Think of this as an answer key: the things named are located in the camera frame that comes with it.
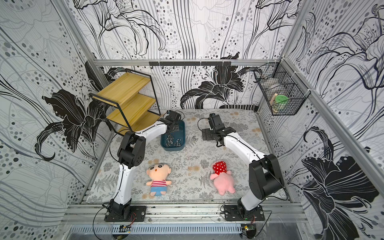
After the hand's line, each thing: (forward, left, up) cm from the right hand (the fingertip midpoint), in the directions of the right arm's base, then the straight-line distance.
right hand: (212, 130), depth 91 cm
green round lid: (+7, -36, +19) cm, 42 cm away
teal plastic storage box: (-1, +26, -11) cm, 28 cm away
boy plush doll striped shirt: (-25, +31, -4) cm, 40 cm away
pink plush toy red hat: (-29, -4, -6) cm, 30 cm away
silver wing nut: (+3, +12, -11) cm, 17 cm away
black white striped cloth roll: (+31, -36, -12) cm, 49 cm away
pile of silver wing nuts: (-1, +29, -10) cm, 30 cm away
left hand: (+10, +27, -10) cm, 30 cm away
